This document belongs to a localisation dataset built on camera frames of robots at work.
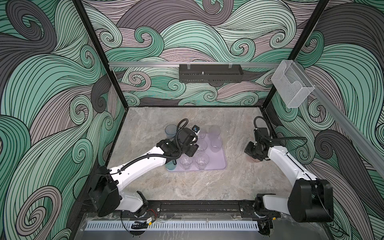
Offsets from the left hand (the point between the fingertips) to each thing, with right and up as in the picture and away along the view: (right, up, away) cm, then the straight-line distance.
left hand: (192, 142), depth 79 cm
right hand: (+34, -7, +7) cm, 35 cm away
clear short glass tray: (+16, -4, +16) cm, 23 cm away
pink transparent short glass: (+33, -9, -3) cm, 34 cm away
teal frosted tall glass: (-12, -15, +5) cm, 20 cm away
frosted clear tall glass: (+16, +3, +21) cm, 26 cm away
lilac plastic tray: (+13, -11, +15) cm, 23 cm away
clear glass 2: (+7, -5, +15) cm, 18 cm away
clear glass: (+7, +1, +21) cm, 22 cm away
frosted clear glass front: (+6, -13, +11) cm, 18 cm away
